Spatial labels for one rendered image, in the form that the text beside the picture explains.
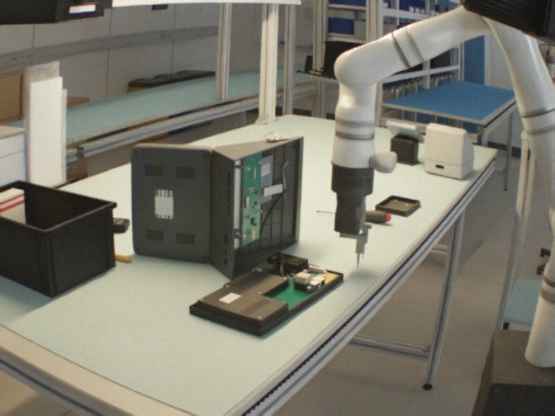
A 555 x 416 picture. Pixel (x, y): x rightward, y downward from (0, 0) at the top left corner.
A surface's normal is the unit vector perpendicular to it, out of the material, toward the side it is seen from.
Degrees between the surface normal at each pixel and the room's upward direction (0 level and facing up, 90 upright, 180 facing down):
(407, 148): 90
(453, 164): 90
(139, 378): 0
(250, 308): 0
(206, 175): 90
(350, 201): 101
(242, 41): 90
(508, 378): 0
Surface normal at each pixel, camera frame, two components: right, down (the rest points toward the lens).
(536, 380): 0.04, -0.95
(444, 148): -0.54, 0.23
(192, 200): -0.18, 0.29
